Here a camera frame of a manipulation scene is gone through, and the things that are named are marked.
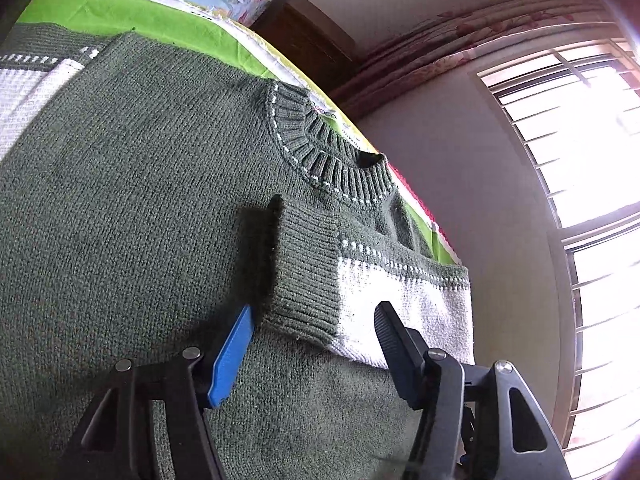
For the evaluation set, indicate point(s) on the dark wooden nightstand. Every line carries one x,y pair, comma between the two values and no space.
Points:
309,39

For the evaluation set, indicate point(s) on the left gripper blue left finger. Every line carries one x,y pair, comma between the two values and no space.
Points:
116,439

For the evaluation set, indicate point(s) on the green and white knit sweater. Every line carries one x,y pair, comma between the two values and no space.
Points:
312,400

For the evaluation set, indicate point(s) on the barred window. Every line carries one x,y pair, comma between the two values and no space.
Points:
575,110

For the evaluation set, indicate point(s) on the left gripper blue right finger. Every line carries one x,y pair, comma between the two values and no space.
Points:
482,422

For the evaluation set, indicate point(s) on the green cartoon bed sheet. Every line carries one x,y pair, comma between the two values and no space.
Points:
150,20

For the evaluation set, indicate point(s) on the pink floral curtain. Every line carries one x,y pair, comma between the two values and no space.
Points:
452,39

